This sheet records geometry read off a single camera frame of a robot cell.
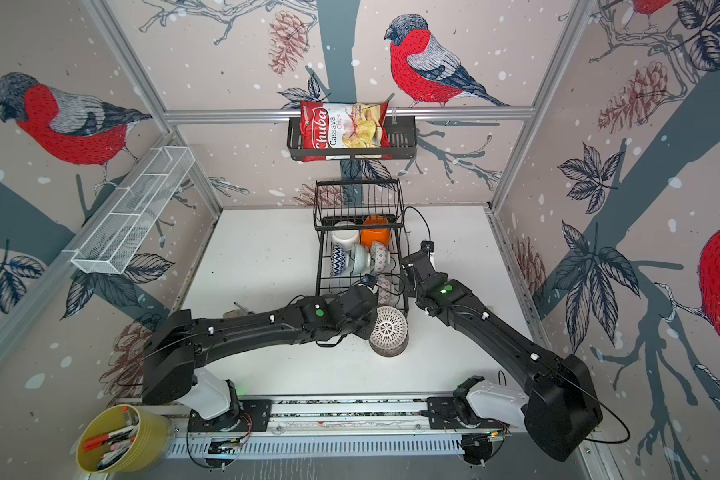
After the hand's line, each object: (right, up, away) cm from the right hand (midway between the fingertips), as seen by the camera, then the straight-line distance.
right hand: (414, 280), depth 83 cm
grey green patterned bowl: (-9, +6, +9) cm, 15 cm away
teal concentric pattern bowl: (-15, +5, +12) cm, 20 cm away
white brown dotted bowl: (-7, -15, -2) cm, 17 cm away
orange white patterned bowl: (-23, +5, +9) cm, 25 cm away
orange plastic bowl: (-13, +12, +20) cm, 27 cm away
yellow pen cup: (-67, -31, -19) cm, 76 cm away
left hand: (-11, -9, -6) cm, 16 cm away
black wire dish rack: (-16, +16, +21) cm, 31 cm away
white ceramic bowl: (-21, +11, +20) cm, 31 cm away
